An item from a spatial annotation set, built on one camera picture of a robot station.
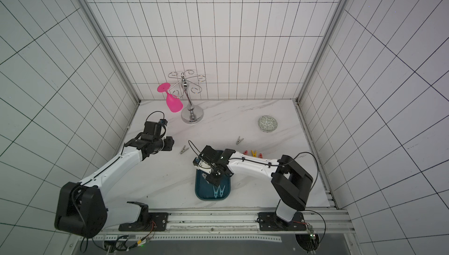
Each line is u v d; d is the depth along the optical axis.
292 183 0.43
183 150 0.95
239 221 0.74
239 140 0.99
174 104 0.97
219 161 0.61
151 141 0.66
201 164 0.73
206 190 0.80
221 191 0.80
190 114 1.10
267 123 1.06
